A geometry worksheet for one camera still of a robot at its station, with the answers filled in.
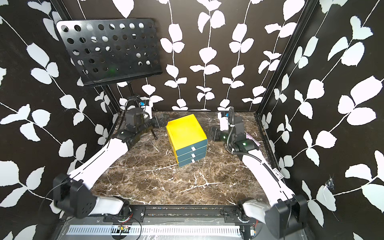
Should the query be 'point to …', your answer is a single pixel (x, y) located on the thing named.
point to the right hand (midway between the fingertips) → (208, 128)
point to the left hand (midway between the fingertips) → (164, 112)
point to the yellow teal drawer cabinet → (188, 141)
